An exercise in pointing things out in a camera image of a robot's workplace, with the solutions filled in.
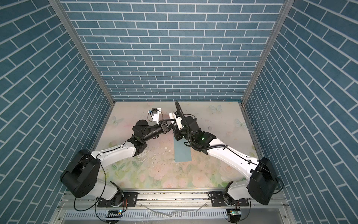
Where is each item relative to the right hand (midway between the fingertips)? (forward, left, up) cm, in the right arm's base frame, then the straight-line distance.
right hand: (173, 124), depth 78 cm
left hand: (0, -2, +2) cm, 3 cm away
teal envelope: (-6, -5, -23) cm, 24 cm away
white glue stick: (+2, +1, +5) cm, 5 cm away
